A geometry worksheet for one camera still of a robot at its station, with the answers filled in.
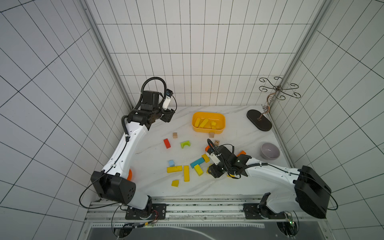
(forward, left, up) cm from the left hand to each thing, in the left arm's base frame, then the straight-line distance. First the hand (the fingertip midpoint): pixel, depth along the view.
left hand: (166, 112), depth 78 cm
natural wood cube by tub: (+5, -27, -29) cm, 40 cm away
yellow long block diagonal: (+14, -22, -26) cm, 37 cm away
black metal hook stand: (+18, -65, -27) cm, 72 cm away
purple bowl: (-8, -63, -27) cm, 69 cm away
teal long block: (-15, -18, -29) cm, 37 cm away
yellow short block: (-20, -18, -27) cm, 38 cm away
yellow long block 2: (-20, -3, -29) cm, 35 cm away
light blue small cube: (-17, -2, -27) cm, 32 cm away
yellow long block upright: (-22, -11, -29) cm, 38 cm away
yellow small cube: (+13, -29, -26) cm, 41 cm away
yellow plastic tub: (+14, -25, -27) cm, 39 cm away
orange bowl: (-25, +21, -25) cm, 41 cm away
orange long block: (-8, -46, -29) cm, 55 cm away
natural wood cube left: (+4, -2, -28) cm, 28 cm away
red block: (-3, +3, -28) cm, 28 cm away
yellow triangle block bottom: (-28, -5, -29) cm, 40 cm away
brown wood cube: (-2, -30, -27) cm, 41 cm away
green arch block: (-3, -11, -27) cm, 29 cm away
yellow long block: (+16, -18, -28) cm, 37 cm away
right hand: (-19, -24, -24) cm, 40 cm away
